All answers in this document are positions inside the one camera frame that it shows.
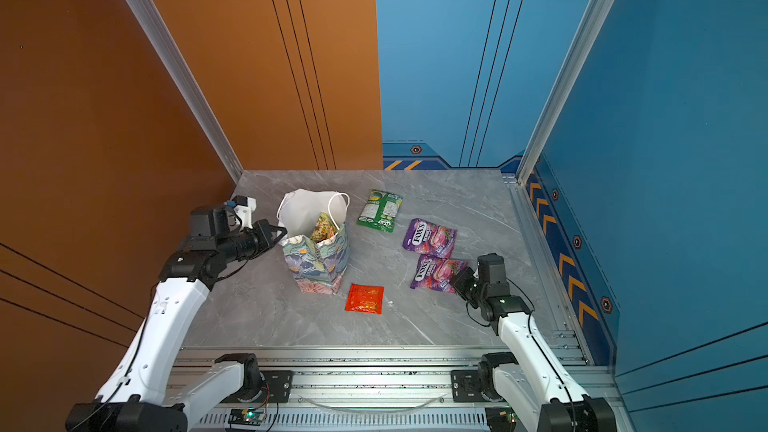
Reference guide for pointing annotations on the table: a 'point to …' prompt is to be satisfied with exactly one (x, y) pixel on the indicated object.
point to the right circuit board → (501, 419)
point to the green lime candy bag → (381, 210)
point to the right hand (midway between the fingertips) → (447, 276)
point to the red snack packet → (365, 298)
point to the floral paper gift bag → (318, 267)
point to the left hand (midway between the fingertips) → (287, 227)
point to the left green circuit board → (248, 416)
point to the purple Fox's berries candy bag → (437, 273)
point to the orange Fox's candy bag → (324, 228)
